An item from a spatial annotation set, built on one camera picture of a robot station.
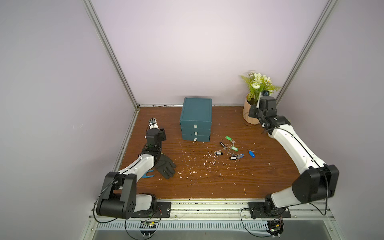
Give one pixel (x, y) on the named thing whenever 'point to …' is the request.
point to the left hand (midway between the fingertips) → (159, 126)
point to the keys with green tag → (228, 138)
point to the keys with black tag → (225, 147)
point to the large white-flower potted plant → (254, 84)
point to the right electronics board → (275, 227)
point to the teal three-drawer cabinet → (195, 119)
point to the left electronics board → (147, 228)
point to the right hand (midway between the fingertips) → (256, 104)
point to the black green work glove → (165, 166)
